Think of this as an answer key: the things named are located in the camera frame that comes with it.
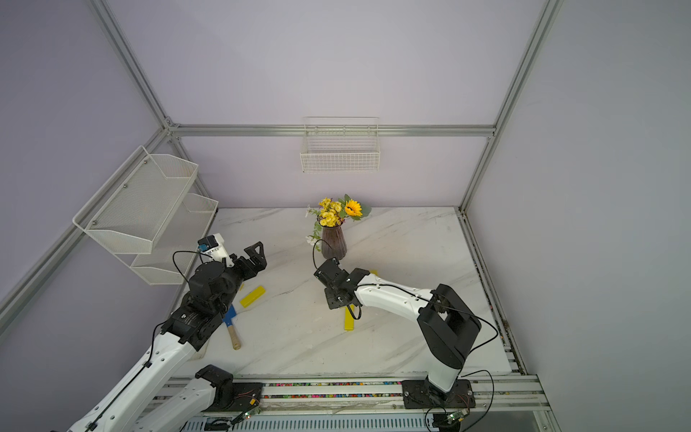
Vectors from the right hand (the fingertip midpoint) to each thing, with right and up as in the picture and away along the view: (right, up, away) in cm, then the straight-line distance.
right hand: (342, 298), depth 88 cm
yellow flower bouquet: (-3, +28, -5) cm, 28 cm away
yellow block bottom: (+9, +13, -26) cm, 30 cm away
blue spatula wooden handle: (-33, -12, -6) cm, 36 cm away
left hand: (-26, +16, -13) cm, 33 cm away
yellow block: (+2, -8, 0) cm, 8 cm away
